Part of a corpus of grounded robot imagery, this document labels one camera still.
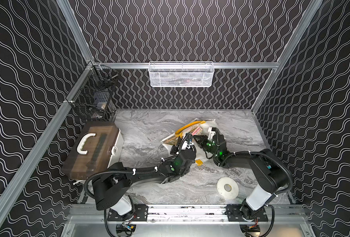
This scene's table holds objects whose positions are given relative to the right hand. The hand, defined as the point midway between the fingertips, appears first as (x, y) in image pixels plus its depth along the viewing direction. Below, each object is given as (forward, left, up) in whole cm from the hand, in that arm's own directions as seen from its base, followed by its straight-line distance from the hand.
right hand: (192, 135), depth 90 cm
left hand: (-7, +8, +9) cm, 14 cm away
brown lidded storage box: (-10, +55, +3) cm, 56 cm away
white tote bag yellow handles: (+10, -6, -4) cm, 13 cm away
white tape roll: (-26, -19, -13) cm, 35 cm away
